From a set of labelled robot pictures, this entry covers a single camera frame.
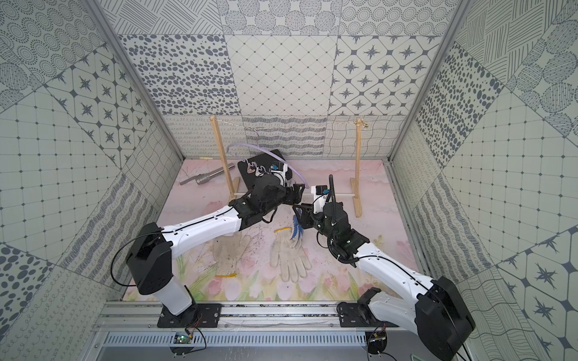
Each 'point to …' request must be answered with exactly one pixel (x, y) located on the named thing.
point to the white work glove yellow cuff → (292, 255)
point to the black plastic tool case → (259, 165)
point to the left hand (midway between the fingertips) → (305, 188)
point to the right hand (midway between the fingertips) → (297, 208)
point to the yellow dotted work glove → (226, 253)
